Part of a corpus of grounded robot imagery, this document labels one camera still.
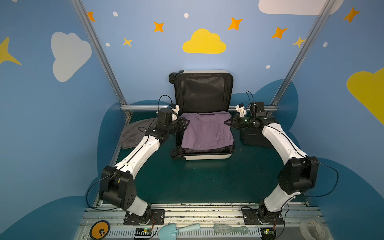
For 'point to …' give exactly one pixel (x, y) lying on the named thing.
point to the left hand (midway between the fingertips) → (188, 119)
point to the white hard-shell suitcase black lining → (205, 98)
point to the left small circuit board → (143, 233)
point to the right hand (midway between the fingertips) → (226, 121)
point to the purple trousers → (206, 130)
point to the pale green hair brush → (220, 228)
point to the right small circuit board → (268, 233)
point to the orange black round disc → (99, 230)
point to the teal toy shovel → (166, 230)
